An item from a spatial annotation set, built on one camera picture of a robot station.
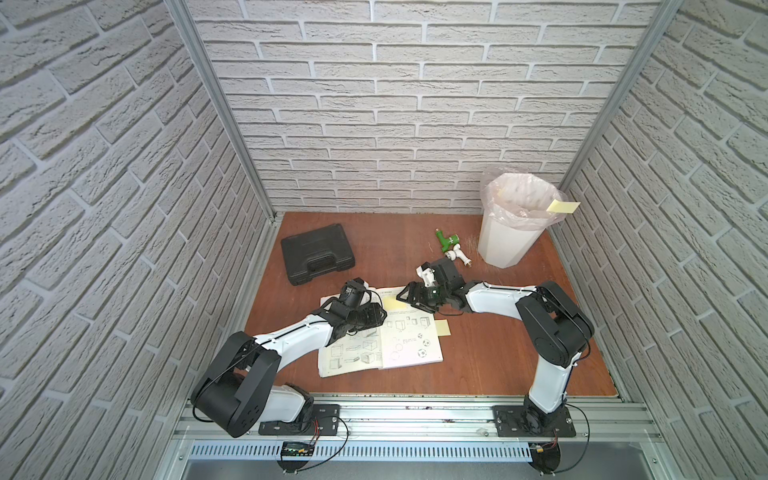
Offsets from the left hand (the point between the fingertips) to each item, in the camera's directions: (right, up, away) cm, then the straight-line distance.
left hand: (376, 307), depth 89 cm
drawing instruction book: (+9, -8, -2) cm, 13 cm away
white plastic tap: (+29, +16, +17) cm, 37 cm away
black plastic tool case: (-22, +16, +11) cm, 29 cm away
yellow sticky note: (+21, -6, -1) cm, 22 cm away
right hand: (+9, +2, +2) cm, 10 cm away
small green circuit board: (-18, -31, -18) cm, 40 cm away
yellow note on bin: (+55, +31, -4) cm, 63 cm away
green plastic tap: (+26, +20, +20) cm, 38 cm away
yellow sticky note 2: (+4, 0, +5) cm, 7 cm away
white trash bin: (+41, +18, +5) cm, 46 cm away
